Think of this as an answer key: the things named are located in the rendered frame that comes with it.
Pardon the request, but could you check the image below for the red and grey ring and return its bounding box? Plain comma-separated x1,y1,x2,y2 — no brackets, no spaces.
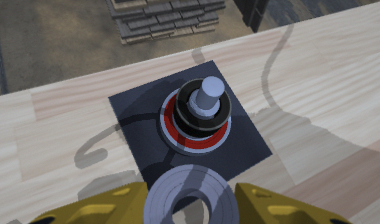
159,88,231,156

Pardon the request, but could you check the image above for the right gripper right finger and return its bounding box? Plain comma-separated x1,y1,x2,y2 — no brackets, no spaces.
234,183,352,224

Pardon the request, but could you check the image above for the grey steel bearing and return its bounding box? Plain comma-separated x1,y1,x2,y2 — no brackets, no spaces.
143,164,239,224

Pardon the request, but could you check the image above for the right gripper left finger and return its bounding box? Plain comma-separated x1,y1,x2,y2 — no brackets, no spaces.
29,182,148,224

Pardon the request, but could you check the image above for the black ring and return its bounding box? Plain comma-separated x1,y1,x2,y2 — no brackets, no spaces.
173,78,232,138

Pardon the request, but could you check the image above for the black square base plate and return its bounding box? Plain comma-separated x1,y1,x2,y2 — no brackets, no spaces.
108,60,273,192

